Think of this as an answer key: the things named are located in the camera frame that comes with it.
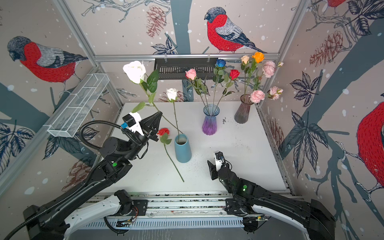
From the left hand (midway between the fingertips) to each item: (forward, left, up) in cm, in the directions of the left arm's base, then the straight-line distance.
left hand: (158, 113), depth 54 cm
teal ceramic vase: (0, -7, -28) cm, 29 cm away
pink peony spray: (+24, -48, -14) cm, 56 cm away
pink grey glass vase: (+34, -48, -39) cm, 71 cm away
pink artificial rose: (+33, -17, -14) cm, 39 cm away
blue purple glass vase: (+27, -24, -44) cm, 58 cm away
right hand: (-4, -22, -37) cm, 43 cm away
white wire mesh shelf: (+19, +49, -15) cm, 55 cm away
